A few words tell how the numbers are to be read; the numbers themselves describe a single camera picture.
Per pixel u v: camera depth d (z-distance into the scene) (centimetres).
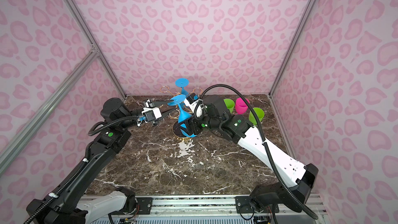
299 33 86
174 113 59
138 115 54
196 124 56
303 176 39
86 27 83
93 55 88
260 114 88
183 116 61
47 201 37
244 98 121
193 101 56
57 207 37
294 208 43
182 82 111
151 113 47
